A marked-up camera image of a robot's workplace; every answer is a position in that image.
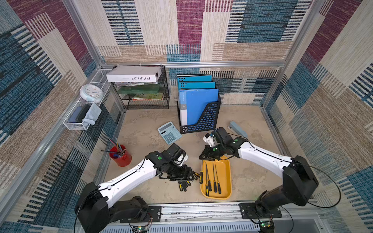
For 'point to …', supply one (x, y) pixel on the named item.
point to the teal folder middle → (206, 85)
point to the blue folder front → (193, 103)
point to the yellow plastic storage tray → (224, 171)
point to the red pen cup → (120, 155)
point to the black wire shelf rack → (144, 95)
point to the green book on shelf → (149, 89)
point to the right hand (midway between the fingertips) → (198, 157)
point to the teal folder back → (194, 78)
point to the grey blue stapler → (235, 127)
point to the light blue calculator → (170, 133)
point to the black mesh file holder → (208, 122)
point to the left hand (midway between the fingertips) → (189, 178)
